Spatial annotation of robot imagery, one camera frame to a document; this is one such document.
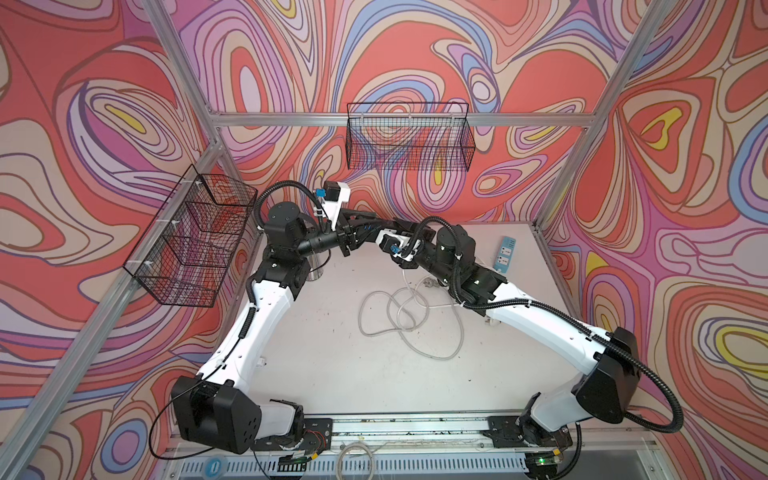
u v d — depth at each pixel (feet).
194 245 2.57
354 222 1.95
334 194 1.79
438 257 1.84
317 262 3.27
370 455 2.27
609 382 1.30
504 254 3.53
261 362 2.69
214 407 1.25
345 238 2.01
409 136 3.17
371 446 2.40
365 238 2.02
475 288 1.77
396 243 1.87
